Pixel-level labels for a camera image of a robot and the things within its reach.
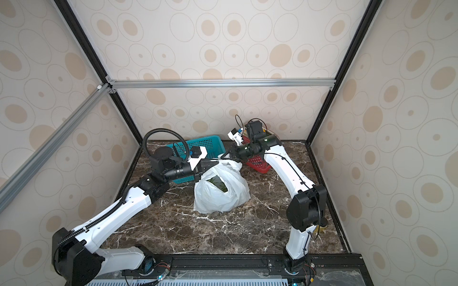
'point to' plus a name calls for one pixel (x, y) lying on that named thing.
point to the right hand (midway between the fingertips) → (219, 161)
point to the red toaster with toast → (257, 162)
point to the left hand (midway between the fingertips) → (220, 162)
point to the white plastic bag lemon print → (209, 199)
